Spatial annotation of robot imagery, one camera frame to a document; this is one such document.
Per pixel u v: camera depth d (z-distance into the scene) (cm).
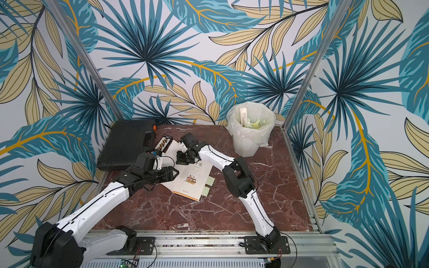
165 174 71
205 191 90
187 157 83
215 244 75
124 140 103
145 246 73
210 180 93
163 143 107
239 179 59
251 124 97
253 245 73
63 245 38
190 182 92
